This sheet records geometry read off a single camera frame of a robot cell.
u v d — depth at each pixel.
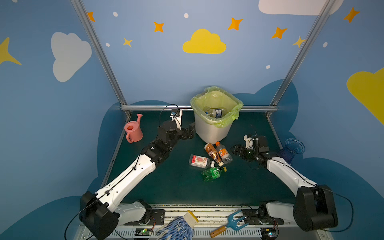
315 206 0.41
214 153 0.93
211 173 0.88
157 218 0.74
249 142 0.78
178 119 0.63
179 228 0.71
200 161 0.90
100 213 0.37
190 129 0.66
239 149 0.80
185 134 0.65
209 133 0.90
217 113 0.96
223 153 0.93
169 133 0.53
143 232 0.71
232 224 0.73
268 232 0.72
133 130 0.96
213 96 0.98
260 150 0.68
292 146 0.81
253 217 0.75
